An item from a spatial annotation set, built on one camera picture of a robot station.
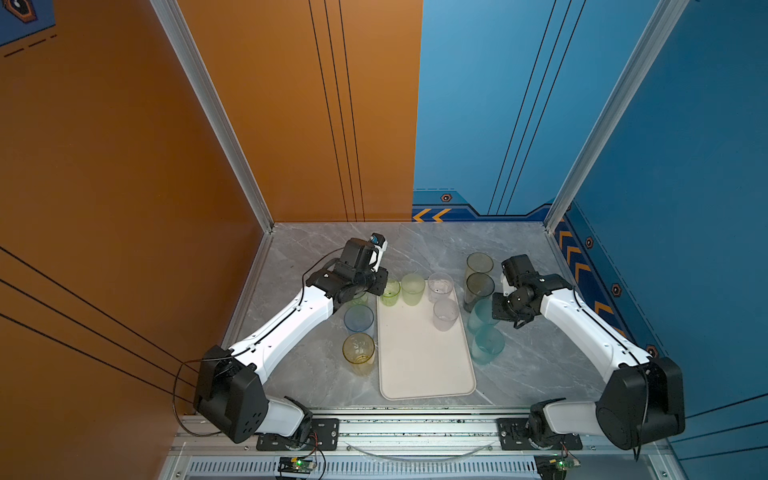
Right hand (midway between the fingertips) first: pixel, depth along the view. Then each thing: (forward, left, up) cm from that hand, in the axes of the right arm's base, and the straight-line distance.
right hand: (496, 312), depth 85 cm
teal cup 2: (-7, +2, -6) cm, 9 cm away
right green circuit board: (-35, -9, -12) cm, 38 cm away
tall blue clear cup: (-1, +39, -1) cm, 39 cm away
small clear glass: (+12, +14, -5) cm, 19 cm away
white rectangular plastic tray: (-10, +23, -9) cm, 26 cm away
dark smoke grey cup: (+10, +3, -1) cm, 10 cm away
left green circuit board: (-35, +53, -11) cm, 64 cm away
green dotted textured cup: (+11, +23, -3) cm, 26 cm away
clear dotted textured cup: (+4, +13, -9) cm, 16 cm away
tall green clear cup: (+3, +38, +3) cm, 38 cm away
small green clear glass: (+11, +30, -8) cm, 33 cm away
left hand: (+8, +32, +10) cm, 34 cm away
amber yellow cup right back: (+16, +2, +2) cm, 17 cm away
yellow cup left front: (-11, +38, 0) cm, 40 cm away
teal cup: (+1, +3, -4) cm, 6 cm away
